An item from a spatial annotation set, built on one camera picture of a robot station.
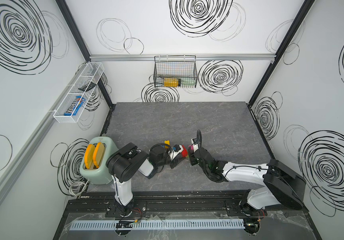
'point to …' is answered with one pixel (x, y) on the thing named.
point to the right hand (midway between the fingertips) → (192, 152)
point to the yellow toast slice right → (98, 154)
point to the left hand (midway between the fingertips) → (182, 155)
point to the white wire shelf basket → (92, 72)
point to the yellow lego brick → (167, 142)
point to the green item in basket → (188, 82)
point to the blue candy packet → (72, 110)
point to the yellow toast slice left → (89, 156)
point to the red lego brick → (184, 153)
